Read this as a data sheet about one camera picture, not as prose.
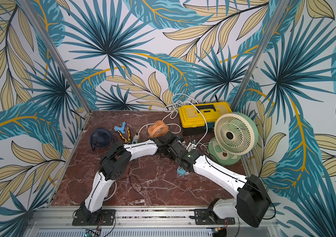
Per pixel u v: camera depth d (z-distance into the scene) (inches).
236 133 29.5
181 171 34.0
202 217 28.7
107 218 28.6
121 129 41.9
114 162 22.0
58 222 28.7
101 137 36.4
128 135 40.7
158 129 36.7
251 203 15.9
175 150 24.8
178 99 45.8
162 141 30.8
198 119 37.3
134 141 36.4
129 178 33.8
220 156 36.3
